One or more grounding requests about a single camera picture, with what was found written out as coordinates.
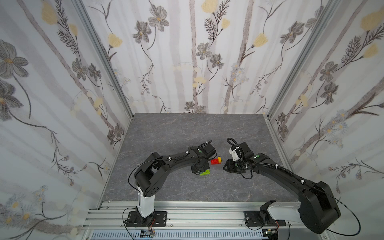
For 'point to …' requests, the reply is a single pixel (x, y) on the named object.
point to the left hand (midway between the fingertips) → (206, 170)
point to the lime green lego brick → (207, 172)
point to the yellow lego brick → (219, 159)
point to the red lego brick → (215, 161)
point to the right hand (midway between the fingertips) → (228, 165)
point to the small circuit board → (147, 233)
